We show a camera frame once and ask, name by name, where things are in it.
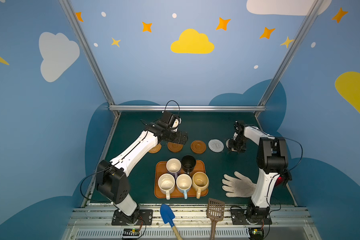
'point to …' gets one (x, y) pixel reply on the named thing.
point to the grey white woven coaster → (215, 145)
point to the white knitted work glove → (239, 186)
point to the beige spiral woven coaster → (227, 143)
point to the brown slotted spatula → (215, 213)
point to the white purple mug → (173, 166)
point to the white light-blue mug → (184, 182)
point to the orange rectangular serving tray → (160, 167)
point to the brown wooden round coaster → (174, 147)
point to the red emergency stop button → (279, 181)
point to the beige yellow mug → (200, 182)
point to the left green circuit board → (131, 233)
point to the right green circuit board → (256, 233)
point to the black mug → (188, 162)
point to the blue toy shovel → (167, 214)
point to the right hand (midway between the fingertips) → (234, 148)
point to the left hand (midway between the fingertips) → (179, 136)
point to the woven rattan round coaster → (155, 149)
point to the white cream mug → (166, 182)
